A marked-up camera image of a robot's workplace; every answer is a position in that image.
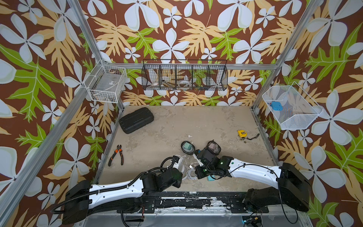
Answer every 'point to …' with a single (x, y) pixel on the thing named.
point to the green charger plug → (187, 145)
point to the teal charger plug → (210, 178)
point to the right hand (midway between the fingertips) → (193, 172)
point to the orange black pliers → (118, 149)
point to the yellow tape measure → (242, 133)
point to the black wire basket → (184, 74)
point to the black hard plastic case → (136, 119)
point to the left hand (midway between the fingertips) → (183, 173)
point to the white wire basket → (106, 83)
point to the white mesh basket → (291, 108)
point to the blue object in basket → (277, 106)
